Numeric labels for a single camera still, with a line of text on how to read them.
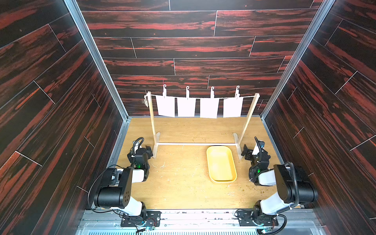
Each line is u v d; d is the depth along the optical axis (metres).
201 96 0.70
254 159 0.78
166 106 0.75
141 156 0.71
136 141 0.70
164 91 0.69
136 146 0.79
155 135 1.06
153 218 0.73
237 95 0.66
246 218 0.73
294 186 0.42
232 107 0.74
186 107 0.75
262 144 0.77
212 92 0.68
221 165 0.96
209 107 0.75
